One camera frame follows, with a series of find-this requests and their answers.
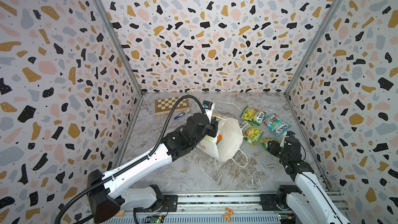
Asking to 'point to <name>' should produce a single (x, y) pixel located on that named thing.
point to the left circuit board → (155, 219)
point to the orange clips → (227, 214)
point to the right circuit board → (287, 218)
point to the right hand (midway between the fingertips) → (273, 143)
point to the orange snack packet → (219, 138)
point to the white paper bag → (228, 140)
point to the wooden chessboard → (166, 106)
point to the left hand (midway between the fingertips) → (218, 117)
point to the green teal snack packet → (275, 124)
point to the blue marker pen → (185, 112)
